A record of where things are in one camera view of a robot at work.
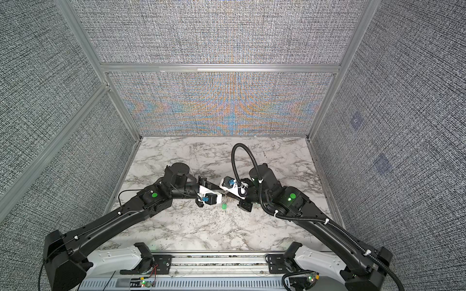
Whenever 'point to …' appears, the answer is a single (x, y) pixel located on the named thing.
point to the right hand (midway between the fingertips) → (230, 190)
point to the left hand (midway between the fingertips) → (223, 186)
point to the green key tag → (224, 206)
